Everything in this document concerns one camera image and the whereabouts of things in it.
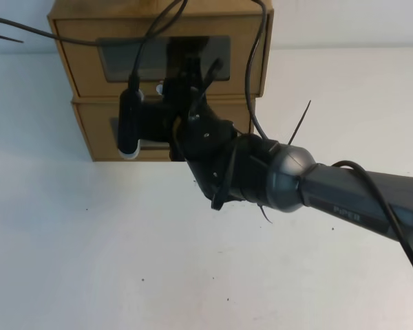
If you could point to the black zip tie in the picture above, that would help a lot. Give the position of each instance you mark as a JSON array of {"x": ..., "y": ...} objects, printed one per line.
[{"x": 299, "y": 123}]

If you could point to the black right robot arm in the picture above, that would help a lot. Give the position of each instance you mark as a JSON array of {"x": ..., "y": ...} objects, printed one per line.
[{"x": 285, "y": 178}]

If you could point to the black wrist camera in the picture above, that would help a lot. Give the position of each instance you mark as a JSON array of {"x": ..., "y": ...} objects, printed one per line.
[{"x": 128, "y": 119}]

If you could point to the brown cardboard shoebox drawer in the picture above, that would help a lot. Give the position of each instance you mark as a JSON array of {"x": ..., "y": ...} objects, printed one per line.
[{"x": 103, "y": 71}]

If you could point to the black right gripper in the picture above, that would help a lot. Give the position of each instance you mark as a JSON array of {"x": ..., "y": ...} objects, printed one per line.
[{"x": 195, "y": 134}]

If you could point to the lower brown cardboard shoebox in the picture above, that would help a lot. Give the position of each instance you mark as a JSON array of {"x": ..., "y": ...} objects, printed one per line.
[{"x": 97, "y": 120}]

